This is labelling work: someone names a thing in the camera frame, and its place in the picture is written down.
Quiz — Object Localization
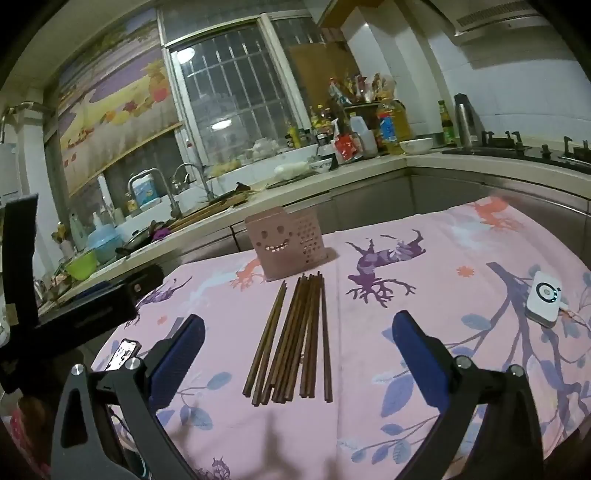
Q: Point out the green plastic bowl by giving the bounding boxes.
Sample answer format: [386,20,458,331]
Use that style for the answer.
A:
[65,249,99,281]

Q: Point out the metal exhaust pipe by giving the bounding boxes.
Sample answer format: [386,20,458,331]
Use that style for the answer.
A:
[0,102,47,144]

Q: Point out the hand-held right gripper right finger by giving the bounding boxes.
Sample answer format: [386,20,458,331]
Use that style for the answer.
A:
[392,310,546,480]

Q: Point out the wooden cutting board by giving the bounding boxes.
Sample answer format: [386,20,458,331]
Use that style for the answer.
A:
[171,191,250,232]

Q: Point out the barred kitchen window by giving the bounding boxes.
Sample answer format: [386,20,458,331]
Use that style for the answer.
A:
[159,14,324,162]

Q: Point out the steel thermos jug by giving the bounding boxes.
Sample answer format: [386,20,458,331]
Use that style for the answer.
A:
[454,93,483,146]

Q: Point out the white ceramic bowl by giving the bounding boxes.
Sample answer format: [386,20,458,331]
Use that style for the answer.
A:
[399,137,434,155]

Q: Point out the steel kitchen counter cabinet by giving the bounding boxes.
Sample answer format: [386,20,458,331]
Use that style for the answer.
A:
[37,150,591,308]

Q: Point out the small white square device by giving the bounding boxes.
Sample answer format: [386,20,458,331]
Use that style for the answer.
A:
[524,271,565,329]

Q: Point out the fruit print window blind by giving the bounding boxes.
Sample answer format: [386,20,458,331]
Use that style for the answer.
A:
[55,9,183,199]

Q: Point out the white blue print canister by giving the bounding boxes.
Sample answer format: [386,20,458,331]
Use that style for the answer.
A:
[131,173,160,208]

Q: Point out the bunch of seasoning packets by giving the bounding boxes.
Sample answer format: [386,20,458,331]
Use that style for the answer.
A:
[329,74,398,107]

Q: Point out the brown cardboard sheet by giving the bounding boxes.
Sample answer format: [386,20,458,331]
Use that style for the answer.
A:
[288,41,361,112]

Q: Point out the pink smiley utensil holder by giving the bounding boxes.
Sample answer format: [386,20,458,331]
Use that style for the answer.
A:
[245,207,338,282]

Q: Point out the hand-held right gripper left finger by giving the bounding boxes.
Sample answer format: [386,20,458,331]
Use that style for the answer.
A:
[50,314,206,480]

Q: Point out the white plastic jug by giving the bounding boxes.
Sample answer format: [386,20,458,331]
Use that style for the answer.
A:
[348,115,378,158]

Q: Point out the white dough lump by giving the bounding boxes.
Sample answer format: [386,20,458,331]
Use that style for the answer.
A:
[274,161,308,180]

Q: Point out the person's left forearm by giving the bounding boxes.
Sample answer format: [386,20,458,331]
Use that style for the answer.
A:
[9,394,51,480]

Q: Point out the bunch of wooden chopsticks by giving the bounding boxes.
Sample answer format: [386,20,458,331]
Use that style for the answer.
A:
[242,272,334,407]

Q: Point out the white plastic bag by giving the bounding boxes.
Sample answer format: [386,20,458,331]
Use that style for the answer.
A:
[249,138,278,162]

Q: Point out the green glass sauce bottle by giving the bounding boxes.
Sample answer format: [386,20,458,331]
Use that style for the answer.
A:
[438,100,458,146]

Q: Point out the smartphone with lit screen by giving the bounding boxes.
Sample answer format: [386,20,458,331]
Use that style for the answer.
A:
[105,338,141,372]

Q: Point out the black gas stove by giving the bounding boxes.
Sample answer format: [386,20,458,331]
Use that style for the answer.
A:
[442,130,591,174]

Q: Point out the tall steel faucet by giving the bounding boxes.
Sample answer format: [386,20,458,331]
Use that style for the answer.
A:
[128,168,181,217]

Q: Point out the black pan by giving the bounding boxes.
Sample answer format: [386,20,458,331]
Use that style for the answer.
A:
[115,231,153,257]

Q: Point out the curved steel faucet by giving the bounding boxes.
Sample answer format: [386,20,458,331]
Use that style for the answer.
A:
[173,162,215,201]

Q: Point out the red snack packet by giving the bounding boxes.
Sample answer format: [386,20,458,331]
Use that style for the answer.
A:
[333,134,363,162]

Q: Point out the large cooking oil bottle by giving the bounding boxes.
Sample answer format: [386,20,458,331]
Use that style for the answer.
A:
[376,99,411,155]

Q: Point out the blue plastic lidded container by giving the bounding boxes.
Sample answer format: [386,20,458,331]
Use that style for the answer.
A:
[87,224,123,264]

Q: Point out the range hood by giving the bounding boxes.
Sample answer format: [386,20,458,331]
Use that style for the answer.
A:
[450,0,555,38]

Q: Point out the thin charging cable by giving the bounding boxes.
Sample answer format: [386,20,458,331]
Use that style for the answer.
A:
[560,305,591,331]

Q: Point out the dark soy sauce bottle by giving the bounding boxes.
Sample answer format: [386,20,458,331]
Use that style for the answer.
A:
[316,108,335,141]

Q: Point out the pink deer print tablecloth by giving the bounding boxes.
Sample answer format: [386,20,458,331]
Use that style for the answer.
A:
[90,194,591,480]

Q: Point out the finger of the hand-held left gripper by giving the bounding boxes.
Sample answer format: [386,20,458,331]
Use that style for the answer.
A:
[107,264,165,305]

